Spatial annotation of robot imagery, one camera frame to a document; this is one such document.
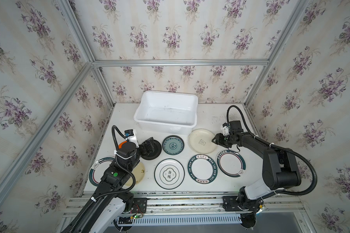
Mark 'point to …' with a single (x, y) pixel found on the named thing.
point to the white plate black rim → (169, 174)
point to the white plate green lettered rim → (202, 169)
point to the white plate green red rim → (231, 164)
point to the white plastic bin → (170, 112)
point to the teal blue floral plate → (173, 144)
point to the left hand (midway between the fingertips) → (146, 140)
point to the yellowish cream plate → (139, 172)
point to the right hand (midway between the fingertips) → (220, 140)
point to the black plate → (156, 154)
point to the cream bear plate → (200, 141)
